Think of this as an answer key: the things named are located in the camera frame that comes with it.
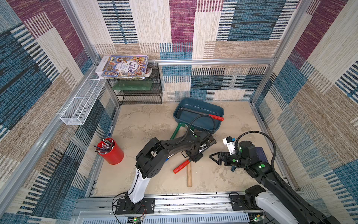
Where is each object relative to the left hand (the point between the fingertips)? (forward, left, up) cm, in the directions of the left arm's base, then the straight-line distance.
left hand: (195, 158), depth 90 cm
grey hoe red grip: (+28, -14, +8) cm, 32 cm away
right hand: (-5, -10, +11) cm, 16 cm away
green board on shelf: (+40, +41, +27) cm, 63 cm away
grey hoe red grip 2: (-6, +9, +2) cm, 11 cm away
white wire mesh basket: (+11, +61, +34) cm, 71 cm away
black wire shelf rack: (+53, +35, +12) cm, 65 cm away
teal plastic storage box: (+30, -8, -3) cm, 31 cm away
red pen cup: (+2, +52, +9) cm, 53 cm away
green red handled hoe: (+17, +14, +2) cm, 22 cm away
